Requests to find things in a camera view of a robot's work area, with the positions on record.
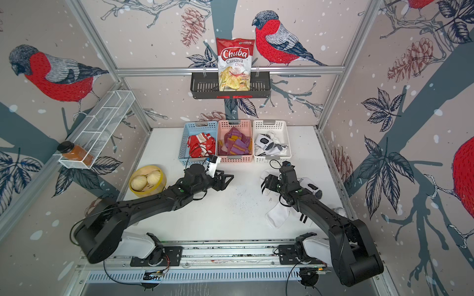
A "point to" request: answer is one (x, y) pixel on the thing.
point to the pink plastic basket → (245, 127)
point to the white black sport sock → (265, 146)
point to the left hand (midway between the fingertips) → (231, 172)
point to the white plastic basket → (278, 130)
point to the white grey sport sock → (308, 185)
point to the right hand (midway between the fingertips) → (270, 178)
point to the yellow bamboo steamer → (147, 180)
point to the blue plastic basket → (190, 127)
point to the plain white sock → (278, 216)
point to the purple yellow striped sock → (237, 143)
